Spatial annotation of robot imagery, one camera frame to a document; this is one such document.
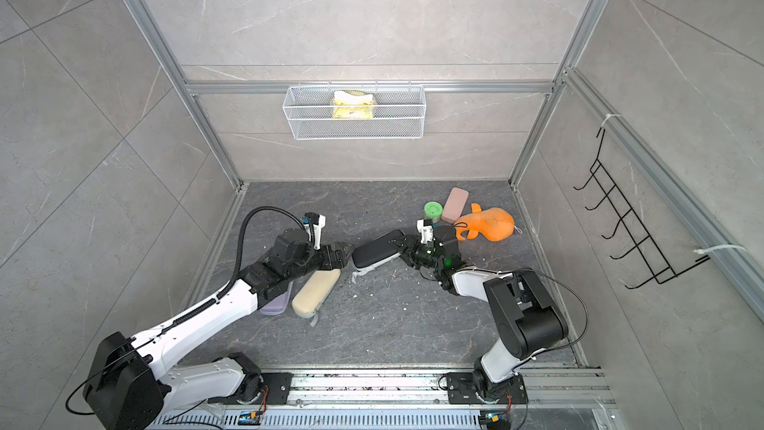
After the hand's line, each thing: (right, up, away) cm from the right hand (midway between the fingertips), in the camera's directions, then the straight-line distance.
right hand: (391, 244), depth 86 cm
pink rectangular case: (+25, +12, +24) cm, 37 cm away
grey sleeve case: (-5, -2, +1) cm, 6 cm away
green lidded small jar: (+15, +10, +18) cm, 26 cm away
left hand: (-13, +1, -7) cm, 15 cm away
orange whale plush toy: (+35, +5, +12) cm, 37 cm away
